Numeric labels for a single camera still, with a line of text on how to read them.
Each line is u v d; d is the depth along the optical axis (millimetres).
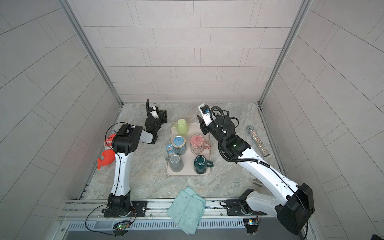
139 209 708
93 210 706
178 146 822
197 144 827
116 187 614
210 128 613
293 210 361
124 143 608
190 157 885
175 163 772
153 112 925
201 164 754
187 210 702
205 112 569
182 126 937
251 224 681
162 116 999
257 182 776
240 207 640
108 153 837
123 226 641
